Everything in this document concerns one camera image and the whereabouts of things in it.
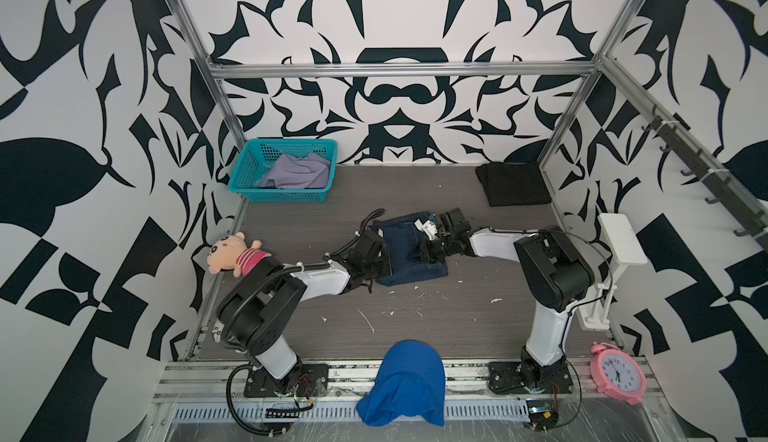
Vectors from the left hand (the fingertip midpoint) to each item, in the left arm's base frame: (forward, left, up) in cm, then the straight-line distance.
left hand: (397, 256), depth 91 cm
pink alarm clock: (-32, -52, -2) cm, 61 cm away
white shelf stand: (-10, -53, +19) cm, 57 cm away
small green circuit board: (-39, -32, -5) cm, 51 cm away
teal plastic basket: (+43, +51, 0) cm, 67 cm away
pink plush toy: (+2, +48, +3) cm, 48 cm away
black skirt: (+29, -44, -1) cm, 53 cm away
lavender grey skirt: (+31, +35, +5) cm, 47 cm away
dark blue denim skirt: (+6, -1, +1) cm, 6 cm away
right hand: (+1, -5, -1) cm, 5 cm away
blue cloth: (-32, -1, +1) cm, 32 cm away
